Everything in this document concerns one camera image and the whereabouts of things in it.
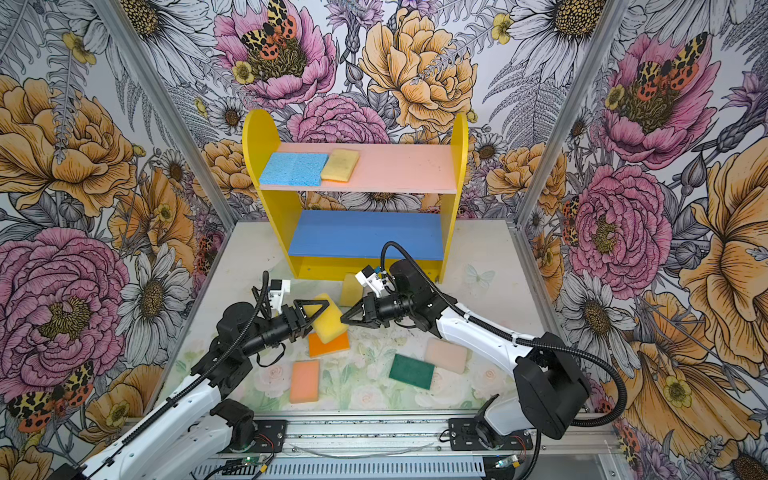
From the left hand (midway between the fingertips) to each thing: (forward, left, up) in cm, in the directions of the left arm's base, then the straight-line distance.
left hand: (328, 316), depth 73 cm
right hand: (-4, -5, +1) cm, 6 cm away
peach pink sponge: (-9, +9, -21) cm, 24 cm away
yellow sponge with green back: (+19, -3, -19) cm, 27 cm away
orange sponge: (0, +7, -20) cm, 21 cm away
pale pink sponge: (-2, -31, -20) cm, 37 cm away
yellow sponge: (-3, -1, +2) cm, 4 cm away
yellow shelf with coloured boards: (+56, +6, -15) cm, 59 cm away
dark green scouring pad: (-7, -21, -19) cm, 29 cm away
